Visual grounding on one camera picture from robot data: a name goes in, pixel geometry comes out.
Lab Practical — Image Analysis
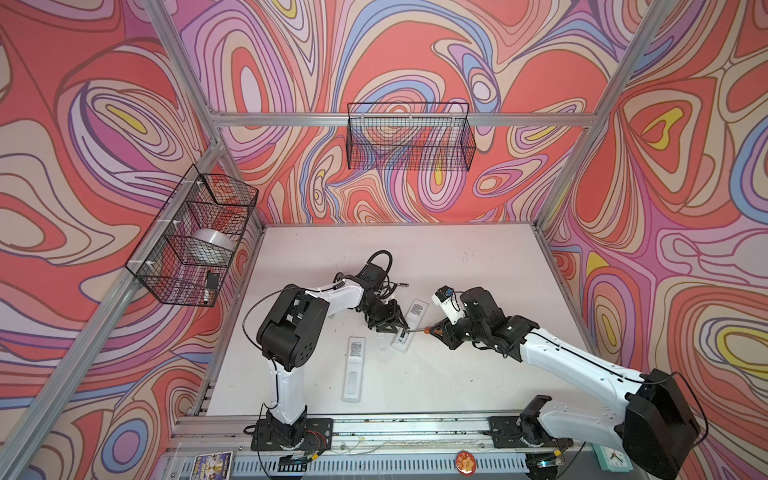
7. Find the aluminium frame corner post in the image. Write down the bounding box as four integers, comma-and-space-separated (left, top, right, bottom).
533, 1, 677, 232

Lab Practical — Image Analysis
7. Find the red round sticker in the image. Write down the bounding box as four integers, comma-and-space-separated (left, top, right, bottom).
454, 450, 477, 477

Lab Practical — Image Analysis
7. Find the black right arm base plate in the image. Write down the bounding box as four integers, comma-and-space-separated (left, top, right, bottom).
483, 415, 574, 449

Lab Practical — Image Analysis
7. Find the colourful card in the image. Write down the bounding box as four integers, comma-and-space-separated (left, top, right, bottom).
189, 451, 234, 480

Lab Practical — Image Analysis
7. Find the black wire basket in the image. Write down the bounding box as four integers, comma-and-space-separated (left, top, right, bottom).
346, 100, 476, 172
125, 165, 259, 307

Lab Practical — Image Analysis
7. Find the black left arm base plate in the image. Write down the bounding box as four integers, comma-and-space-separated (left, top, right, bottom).
250, 417, 334, 452

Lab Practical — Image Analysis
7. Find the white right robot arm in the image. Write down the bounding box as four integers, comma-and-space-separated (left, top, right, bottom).
427, 286, 701, 479

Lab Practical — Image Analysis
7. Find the aluminium front rail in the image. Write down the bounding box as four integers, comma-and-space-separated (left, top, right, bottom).
167, 410, 582, 455

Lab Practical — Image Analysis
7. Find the black wire basket left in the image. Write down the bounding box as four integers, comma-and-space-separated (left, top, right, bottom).
125, 165, 259, 307

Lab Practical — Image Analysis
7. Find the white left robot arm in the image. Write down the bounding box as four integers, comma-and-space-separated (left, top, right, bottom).
255, 263, 408, 426

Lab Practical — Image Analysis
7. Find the white tape roll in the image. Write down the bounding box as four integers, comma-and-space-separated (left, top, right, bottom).
188, 228, 235, 266

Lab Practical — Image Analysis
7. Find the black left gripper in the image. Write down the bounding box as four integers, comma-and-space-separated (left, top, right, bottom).
359, 298, 410, 334

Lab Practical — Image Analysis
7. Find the black wire basket back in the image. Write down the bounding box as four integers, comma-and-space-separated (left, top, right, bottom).
346, 100, 476, 172

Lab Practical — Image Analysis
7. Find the orange black screwdriver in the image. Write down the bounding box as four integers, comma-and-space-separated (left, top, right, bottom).
402, 327, 434, 335

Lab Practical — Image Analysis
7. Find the white remote control with batteries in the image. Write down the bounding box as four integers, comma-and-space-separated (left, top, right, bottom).
391, 299, 429, 352

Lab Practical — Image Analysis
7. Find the teal small clock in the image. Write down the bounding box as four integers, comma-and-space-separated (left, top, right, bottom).
593, 445, 634, 473

